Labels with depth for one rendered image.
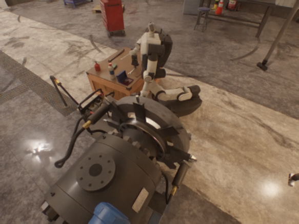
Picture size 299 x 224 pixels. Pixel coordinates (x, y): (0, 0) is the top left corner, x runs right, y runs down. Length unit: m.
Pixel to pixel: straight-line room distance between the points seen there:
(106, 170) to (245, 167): 1.69
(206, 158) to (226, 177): 0.29
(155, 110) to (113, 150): 0.38
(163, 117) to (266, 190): 1.51
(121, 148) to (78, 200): 0.34
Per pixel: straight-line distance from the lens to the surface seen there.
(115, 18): 4.91
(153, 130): 1.15
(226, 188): 1.98
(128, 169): 0.95
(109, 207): 0.73
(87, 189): 0.89
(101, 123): 2.32
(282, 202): 2.24
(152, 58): 1.46
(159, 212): 1.49
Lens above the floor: 1.73
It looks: 47 degrees down
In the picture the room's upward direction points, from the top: straight up
